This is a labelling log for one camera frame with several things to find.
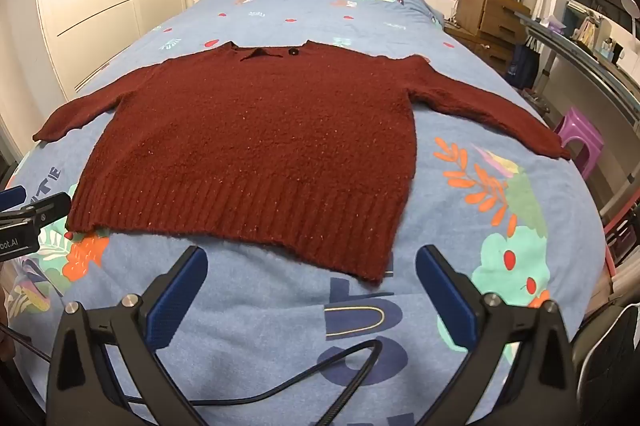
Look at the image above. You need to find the wooden nightstand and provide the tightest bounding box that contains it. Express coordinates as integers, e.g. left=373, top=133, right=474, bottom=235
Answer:
left=445, top=21, right=516, bottom=72

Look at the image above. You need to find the black cable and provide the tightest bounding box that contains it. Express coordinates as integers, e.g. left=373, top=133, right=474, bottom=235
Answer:
left=120, top=340, right=383, bottom=426

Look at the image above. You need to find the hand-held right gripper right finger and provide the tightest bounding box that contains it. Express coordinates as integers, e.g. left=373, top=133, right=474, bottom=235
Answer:
left=416, top=245, right=581, bottom=426

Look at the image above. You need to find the dark red knit sweater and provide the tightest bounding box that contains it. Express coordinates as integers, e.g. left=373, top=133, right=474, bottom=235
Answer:
left=32, top=39, right=573, bottom=284

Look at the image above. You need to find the blue printed bed blanket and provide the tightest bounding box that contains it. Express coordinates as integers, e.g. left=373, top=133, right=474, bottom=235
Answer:
left=0, top=0, right=608, bottom=426

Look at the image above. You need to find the dark bag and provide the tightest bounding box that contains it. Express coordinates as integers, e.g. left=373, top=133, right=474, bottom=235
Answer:
left=507, top=44, right=543, bottom=90

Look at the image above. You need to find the purple plastic stool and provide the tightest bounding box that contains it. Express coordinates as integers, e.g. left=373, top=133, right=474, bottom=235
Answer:
left=555, top=107, right=605, bottom=179

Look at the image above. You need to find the white round desk lamp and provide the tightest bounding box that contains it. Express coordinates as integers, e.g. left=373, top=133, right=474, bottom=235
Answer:
left=620, top=0, right=640, bottom=57

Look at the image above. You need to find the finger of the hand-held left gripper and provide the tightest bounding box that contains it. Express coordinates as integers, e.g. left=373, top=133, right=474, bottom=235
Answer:
left=0, top=192, right=72, bottom=229
left=0, top=186, right=27, bottom=210

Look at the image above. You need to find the wooden drawer cabinet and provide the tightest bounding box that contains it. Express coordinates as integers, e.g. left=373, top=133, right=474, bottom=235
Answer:
left=457, top=0, right=532, bottom=52

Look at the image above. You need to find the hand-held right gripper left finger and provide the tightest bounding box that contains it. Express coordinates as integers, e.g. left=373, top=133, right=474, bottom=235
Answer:
left=45, top=246, right=208, bottom=426

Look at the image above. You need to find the black chair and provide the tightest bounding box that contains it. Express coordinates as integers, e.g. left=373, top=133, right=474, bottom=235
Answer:
left=575, top=303, right=640, bottom=426

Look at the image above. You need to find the pink storage rack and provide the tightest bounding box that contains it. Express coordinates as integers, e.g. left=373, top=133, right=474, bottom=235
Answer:
left=602, top=206, right=640, bottom=267

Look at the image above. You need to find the grey desk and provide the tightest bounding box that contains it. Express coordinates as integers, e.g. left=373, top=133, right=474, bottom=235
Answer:
left=517, top=11, right=640, bottom=147

